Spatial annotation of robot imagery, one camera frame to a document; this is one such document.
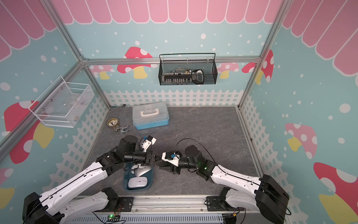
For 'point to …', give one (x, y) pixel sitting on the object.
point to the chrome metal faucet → (122, 129)
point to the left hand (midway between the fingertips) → (162, 162)
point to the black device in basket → (197, 76)
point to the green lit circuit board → (113, 217)
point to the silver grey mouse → (139, 171)
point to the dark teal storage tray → (127, 174)
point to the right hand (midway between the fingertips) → (162, 160)
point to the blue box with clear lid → (149, 115)
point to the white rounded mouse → (138, 182)
